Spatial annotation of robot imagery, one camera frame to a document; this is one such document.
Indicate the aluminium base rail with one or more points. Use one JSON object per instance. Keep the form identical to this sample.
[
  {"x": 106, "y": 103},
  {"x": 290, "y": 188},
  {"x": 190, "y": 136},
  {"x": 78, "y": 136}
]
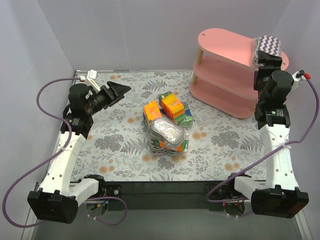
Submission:
[{"x": 213, "y": 196}]

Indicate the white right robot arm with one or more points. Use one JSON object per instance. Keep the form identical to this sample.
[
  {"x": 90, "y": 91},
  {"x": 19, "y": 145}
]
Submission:
[{"x": 275, "y": 155}]

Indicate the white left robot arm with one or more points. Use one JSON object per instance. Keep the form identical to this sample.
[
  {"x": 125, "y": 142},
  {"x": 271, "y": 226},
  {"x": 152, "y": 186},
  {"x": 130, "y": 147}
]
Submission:
[{"x": 67, "y": 155}]

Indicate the orange boxed sponge pack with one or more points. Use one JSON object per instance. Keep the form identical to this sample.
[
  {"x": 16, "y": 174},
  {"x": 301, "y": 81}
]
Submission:
[
  {"x": 151, "y": 112},
  {"x": 172, "y": 106},
  {"x": 165, "y": 146}
]

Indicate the green blue sponge pack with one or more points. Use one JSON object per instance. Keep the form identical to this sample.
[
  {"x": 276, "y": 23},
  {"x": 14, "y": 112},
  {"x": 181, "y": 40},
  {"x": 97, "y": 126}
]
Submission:
[{"x": 188, "y": 120}]

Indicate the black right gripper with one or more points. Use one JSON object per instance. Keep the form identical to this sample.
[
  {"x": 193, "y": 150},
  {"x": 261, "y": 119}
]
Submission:
[{"x": 269, "y": 62}]

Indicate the floral table mat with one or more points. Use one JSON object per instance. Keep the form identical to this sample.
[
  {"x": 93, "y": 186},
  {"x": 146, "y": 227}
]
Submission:
[{"x": 117, "y": 146}]

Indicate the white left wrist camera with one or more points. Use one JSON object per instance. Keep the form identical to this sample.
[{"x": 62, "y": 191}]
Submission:
[{"x": 91, "y": 78}]

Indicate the purple wavy sponge pack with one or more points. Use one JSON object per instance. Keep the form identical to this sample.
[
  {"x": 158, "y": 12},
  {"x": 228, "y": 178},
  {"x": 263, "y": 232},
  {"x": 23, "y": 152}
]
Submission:
[
  {"x": 165, "y": 152},
  {"x": 268, "y": 44}
]

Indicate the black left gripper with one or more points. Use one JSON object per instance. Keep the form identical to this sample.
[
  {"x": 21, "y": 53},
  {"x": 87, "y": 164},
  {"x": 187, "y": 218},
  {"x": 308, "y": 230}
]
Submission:
[{"x": 110, "y": 94}]

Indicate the pink three-tier shelf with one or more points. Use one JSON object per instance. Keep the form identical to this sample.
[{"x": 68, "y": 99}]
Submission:
[{"x": 223, "y": 73}]

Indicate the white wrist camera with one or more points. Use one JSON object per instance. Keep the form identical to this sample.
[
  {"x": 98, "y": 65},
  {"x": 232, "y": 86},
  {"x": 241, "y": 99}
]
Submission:
[
  {"x": 298, "y": 78},
  {"x": 91, "y": 78}
]

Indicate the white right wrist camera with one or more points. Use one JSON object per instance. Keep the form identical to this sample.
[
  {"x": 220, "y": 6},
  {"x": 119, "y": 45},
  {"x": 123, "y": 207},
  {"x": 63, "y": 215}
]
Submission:
[{"x": 298, "y": 78}]

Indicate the silver scrubber sponge pack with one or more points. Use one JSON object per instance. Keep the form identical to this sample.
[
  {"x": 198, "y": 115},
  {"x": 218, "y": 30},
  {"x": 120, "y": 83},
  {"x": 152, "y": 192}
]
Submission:
[{"x": 164, "y": 129}]

